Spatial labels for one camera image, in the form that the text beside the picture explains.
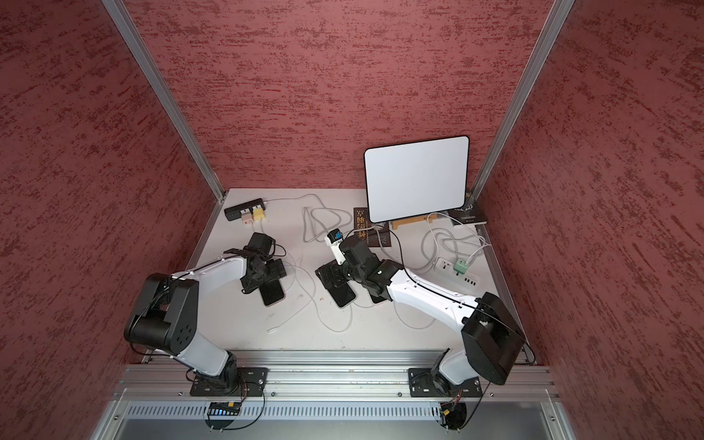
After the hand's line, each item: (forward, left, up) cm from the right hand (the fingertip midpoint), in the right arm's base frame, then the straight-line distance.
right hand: (330, 269), depth 81 cm
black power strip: (+33, +42, -10) cm, 55 cm away
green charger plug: (+5, -44, -10) cm, 45 cm away
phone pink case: (-2, +21, -11) cm, 24 cm away
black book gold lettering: (+22, -16, -14) cm, 31 cm away
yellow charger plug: (+34, +34, -12) cm, 49 cm away
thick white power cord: (+41, +7, -14) cm, 44 cm away
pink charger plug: (+31, +37, -12) cm, 50 cm away
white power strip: (+2, -47, -13) cm, 49 cm away
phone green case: (-3, -3, -12) cm, 13 cm away
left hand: (+3, +22, -13) cm, 26 cm away
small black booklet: (+33, -56, -15) cm, 67 cm away
